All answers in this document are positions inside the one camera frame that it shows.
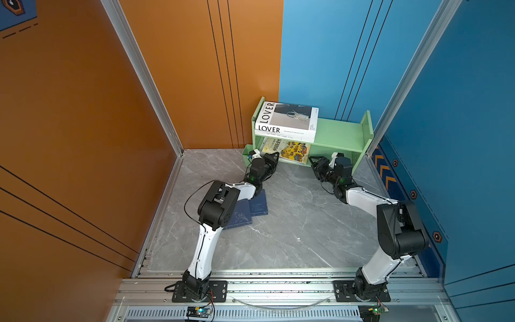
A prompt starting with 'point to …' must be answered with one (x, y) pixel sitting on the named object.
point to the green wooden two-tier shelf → (347, 139)
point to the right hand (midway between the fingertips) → (307, 160)
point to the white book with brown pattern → (309, 136)
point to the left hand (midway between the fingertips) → (282, 150)
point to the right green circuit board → (378, 310)
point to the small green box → (245, 153)
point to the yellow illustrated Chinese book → (290, 150)
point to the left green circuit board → (198, 311)
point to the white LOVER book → (287, 121)
